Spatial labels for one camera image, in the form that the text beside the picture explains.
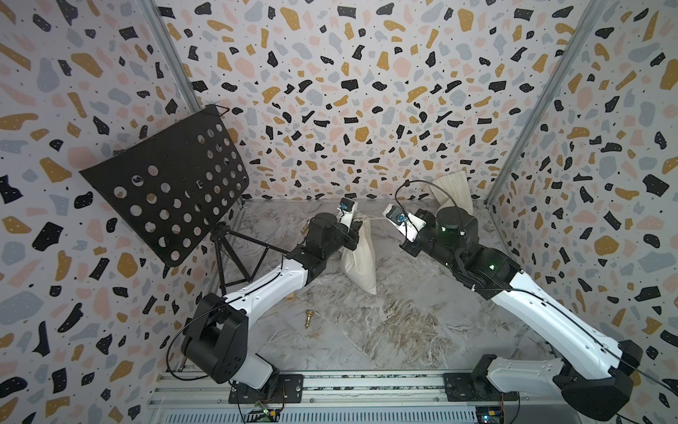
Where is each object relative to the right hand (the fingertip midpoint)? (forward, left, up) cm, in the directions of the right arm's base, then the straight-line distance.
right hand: (400, 213), depth 65 cm
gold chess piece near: (-11, +27, -37) cm, 47 cm away
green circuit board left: (-38, +35, -39) cm, 65 cm away
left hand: (+9, +11, -13) cm, 19 cm away
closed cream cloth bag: (+43, -30, -28) cm, 60 cm away
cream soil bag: (0, +10, -24) cm, 26 cm away
